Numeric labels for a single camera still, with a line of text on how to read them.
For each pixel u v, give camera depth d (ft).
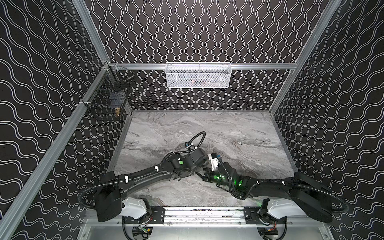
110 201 1.30
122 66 3.04
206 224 2.42
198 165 1.95
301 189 1.43
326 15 2.35
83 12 2.31
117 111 2.70
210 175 2.31
